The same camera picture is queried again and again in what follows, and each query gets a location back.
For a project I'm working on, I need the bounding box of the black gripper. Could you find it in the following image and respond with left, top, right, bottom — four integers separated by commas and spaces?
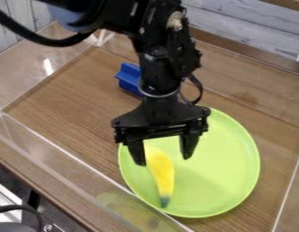
111, 98, 212, 166

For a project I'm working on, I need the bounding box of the green round plate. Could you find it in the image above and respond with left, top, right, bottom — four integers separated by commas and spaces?
119, 109, 260, 218

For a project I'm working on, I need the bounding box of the blue plastic block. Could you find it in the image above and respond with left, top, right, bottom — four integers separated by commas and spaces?
115, 63, 144, 97

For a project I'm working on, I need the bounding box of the yellow toy banana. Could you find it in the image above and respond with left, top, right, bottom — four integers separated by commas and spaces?
146, 147, 175, 208

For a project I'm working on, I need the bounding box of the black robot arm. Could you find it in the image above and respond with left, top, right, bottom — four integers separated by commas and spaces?
0, 0, 211, 166

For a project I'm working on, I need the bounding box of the clear acrylic front wall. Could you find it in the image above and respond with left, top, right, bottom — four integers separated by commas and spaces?
0, 112, 194, 232

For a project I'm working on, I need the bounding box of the clear acrylic corner bracket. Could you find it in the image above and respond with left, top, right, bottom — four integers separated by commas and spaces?
88, 29, 115, 47

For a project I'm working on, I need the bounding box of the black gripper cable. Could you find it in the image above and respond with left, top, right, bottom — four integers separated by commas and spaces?
178, 73, 204, 107

